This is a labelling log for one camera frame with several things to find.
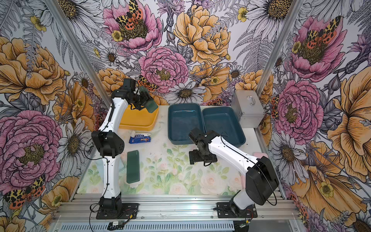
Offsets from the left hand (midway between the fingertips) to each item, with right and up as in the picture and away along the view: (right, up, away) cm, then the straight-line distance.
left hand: (150, 104), depth 95 cm
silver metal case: (+66, 0, +8) cm, 66 cm away
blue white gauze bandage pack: (-9, -23, +5) cm, 25 cm away
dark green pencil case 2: (-9, -39, -6) cm, 40 cm away
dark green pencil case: (+2, -1, -1) cm, 2 cm away
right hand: (+32, -35, -16) cm, 50 cm away
